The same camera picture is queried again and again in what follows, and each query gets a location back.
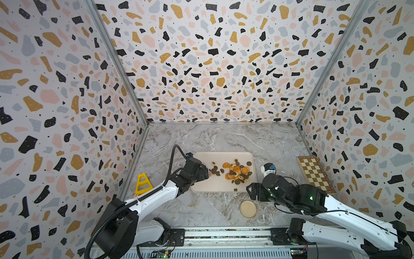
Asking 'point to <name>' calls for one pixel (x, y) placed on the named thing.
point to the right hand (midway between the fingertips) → (253, 190)
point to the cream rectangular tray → (220, 184)
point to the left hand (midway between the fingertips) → (204, 170)
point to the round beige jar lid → (248, 209)
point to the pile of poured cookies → (239, 174)
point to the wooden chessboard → (315, 174)
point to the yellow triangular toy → (146, 182)
